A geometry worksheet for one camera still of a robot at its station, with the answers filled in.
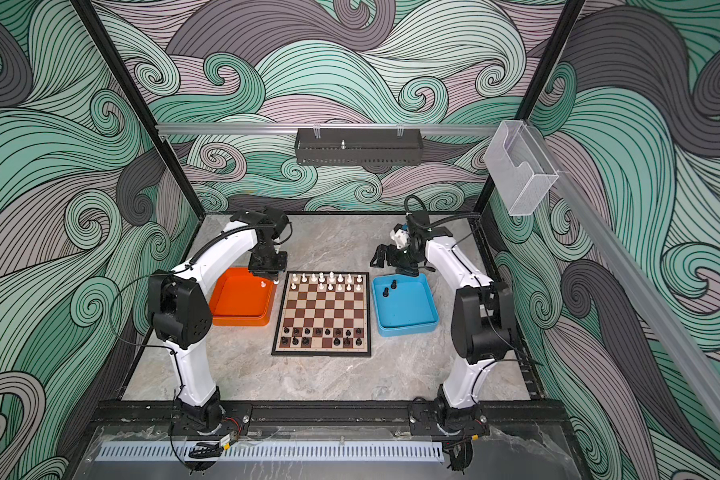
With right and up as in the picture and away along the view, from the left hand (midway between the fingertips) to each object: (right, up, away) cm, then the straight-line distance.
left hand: (278, 275), depth 87 cm
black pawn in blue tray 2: (+36, -5, +10) cm, 38 cm away
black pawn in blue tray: (+33, -7, +8) cm, 35 cm away
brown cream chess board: (+14, -13, +3) cm, 19 cm away
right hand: (+33, +3, +2) cm, 33 cm away
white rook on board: (+3, -3, +10) cm, 11 cm away
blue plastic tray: (+39, -10, +5) cm, 41 cm away
